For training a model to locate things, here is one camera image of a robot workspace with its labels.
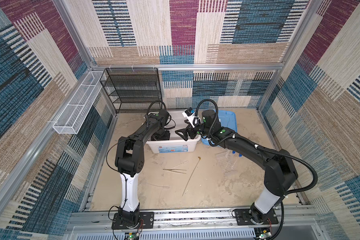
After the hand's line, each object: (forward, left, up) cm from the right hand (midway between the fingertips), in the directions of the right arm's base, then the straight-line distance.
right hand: (181, 127), depth 81 cm
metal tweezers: (-14, +6, -23) cm, 27 cm away
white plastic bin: (-3, +2, -11) cm, 11 cm away
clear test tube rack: (-9, -27, -21) cm, 36 cm away
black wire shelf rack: (+39, +34, -4) cm, 53 cm away
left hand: (+4, +12, -16) cm, 20 cm away
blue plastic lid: (+25, -35, -23) cm, 49 cm away
